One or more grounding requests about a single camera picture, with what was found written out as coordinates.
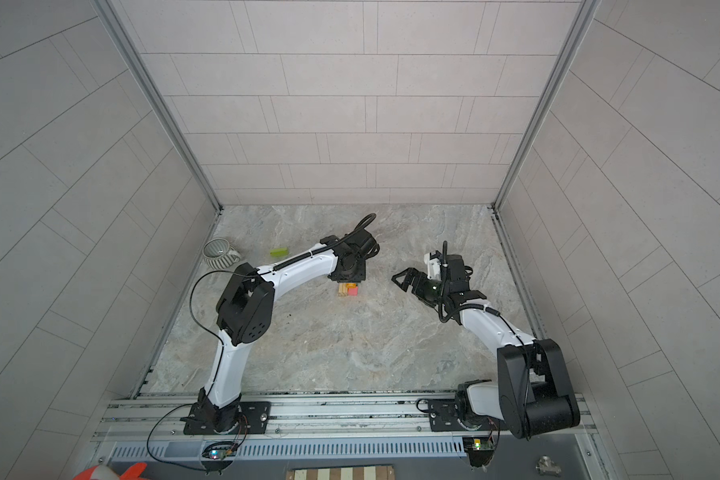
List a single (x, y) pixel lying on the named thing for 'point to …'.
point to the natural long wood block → (342, 291)
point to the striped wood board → (369, 472)
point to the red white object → (102, 472)
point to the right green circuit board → (480, 450)
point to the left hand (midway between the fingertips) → (365, 273)
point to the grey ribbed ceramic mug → (219, 254)
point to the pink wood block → (353, 291)
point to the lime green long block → (278, 252)
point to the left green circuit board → (220, 450)
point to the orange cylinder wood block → (351, 285)
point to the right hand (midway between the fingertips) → (401, 284)
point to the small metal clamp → (545, 465)
